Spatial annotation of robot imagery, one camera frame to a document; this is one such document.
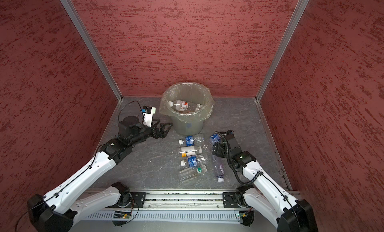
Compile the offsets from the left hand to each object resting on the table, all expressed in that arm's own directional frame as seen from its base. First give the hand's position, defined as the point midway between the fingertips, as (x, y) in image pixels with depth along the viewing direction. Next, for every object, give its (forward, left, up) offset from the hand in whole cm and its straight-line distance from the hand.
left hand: (166, 125), depth 73 cm
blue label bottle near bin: (+2, -12, -20) cm, 23 cm away
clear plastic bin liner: (+29, -10, -3) cm, 31 cm away
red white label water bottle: (+19, -5, -6) cm, 21 cm away
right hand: (-5, -28, -18) cm, 33 cm away
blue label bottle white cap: (+4, -27, -21) cm, 34 cm away
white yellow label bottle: (-3, -11, -22) cm, 25 cm away
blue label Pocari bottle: (-10, -14, -20) cm, 26 cm away
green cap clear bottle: (-15, -11, -26) cm, 32 cm away
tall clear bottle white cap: (-13, -28, -22) cm, 38 cm away
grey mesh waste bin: (+8, -9, -9) cm, 15 cm away
